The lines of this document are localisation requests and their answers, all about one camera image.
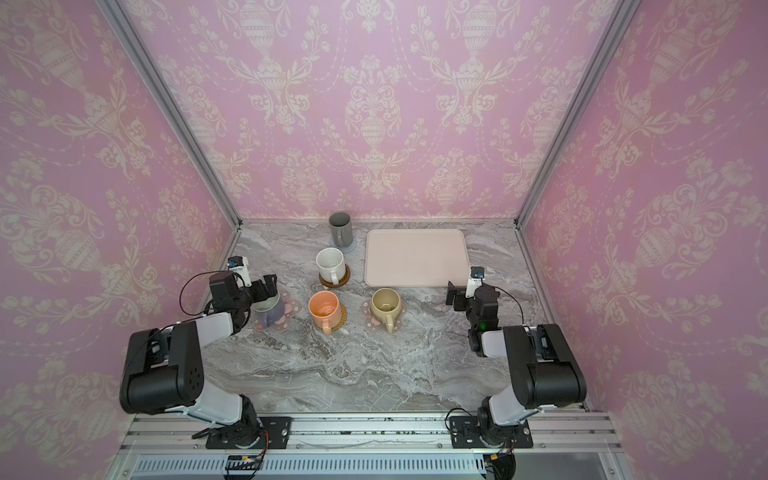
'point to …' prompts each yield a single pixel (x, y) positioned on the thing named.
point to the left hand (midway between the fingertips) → (263, 278)
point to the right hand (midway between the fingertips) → (467, 281)
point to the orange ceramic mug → (325, 310)
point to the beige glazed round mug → (385, 304)
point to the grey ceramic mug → (342, 229)
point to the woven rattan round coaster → (344, 315)
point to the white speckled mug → (331, 264)
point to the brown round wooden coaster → (340, 284)
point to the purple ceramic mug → (271, 309)
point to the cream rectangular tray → (416, 258)
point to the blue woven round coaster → (347, 249)
